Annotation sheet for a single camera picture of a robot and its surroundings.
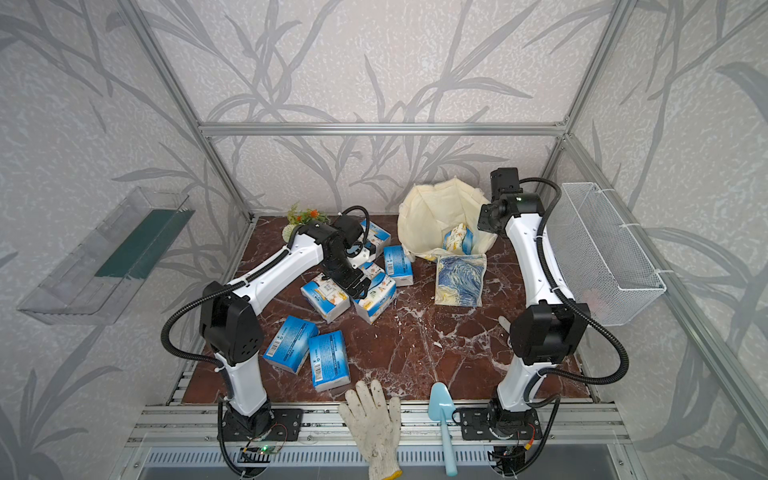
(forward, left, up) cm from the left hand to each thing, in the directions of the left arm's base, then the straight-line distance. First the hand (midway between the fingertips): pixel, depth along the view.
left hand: (355, 286), depth 85 cm
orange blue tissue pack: (0, -7, -5) cm, 9 cm away
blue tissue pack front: (-19, +5, -6) cm, 21 cm away
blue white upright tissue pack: (+12, -12, -6) cm, 18 cm away
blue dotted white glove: (-6, -45, -12) cm, 47 cm away
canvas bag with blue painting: (+30, -21, 0) cm, 37 cm away
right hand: (+14, -39, +13) cm, 44 cm away
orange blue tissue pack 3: (+8, -5, -6) cm, 11 cm away
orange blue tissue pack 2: (0, +9, -6) cm, 11 cm away
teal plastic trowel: (-28, -24, -12) cm, 39 cm away
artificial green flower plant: (+26, +22, +2) cm, 34 cm away
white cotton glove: (-33, -7, -11) cm, 36 cm away
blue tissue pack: (-15, +17, -7) cm, 23 cm away
